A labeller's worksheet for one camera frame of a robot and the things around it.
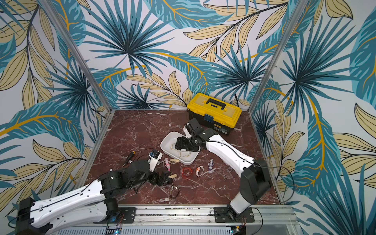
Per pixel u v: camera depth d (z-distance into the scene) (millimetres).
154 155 627
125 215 731
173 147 947
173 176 813
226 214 668
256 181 427
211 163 893
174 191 815
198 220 734
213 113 967
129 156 924
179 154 921
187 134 746
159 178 640
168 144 1012
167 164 882
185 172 879
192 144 676
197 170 871
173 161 915
